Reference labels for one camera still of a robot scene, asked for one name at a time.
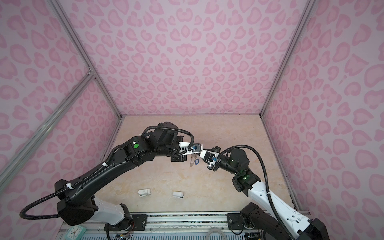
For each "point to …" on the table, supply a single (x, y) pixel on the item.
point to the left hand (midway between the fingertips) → (192, 143)
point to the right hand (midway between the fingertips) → (198, 148)
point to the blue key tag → (197, 161)
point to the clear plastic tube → (215, 230)
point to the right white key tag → (179, 194)
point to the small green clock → (75, 232)
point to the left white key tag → (143, 193)
